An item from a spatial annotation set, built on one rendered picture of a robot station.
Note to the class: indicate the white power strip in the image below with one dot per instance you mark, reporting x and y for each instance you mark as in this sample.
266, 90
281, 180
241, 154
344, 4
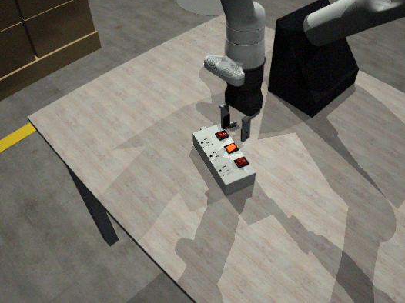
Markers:
226, 162

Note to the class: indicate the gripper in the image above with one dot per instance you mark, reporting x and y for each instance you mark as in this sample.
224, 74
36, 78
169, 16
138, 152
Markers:
243, 66

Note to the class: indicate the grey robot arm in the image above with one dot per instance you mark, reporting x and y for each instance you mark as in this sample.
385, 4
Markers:
246, 19

